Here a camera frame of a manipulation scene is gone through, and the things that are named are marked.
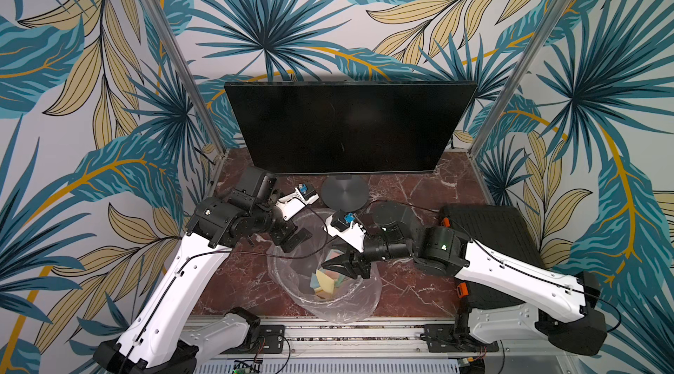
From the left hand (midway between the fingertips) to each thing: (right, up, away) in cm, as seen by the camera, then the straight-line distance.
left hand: (295, 224), depth 66 cm
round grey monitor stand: (+13, +5, +39) cm, 42 cm away
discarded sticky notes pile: (+7, -14, 0) cm, 16 cm away
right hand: (+8, -5, -7) cm, 11 cm away
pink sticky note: (+9, -9, -8) cm, 15 cm away
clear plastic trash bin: (+14, -15, -8) cm, 22 cm away
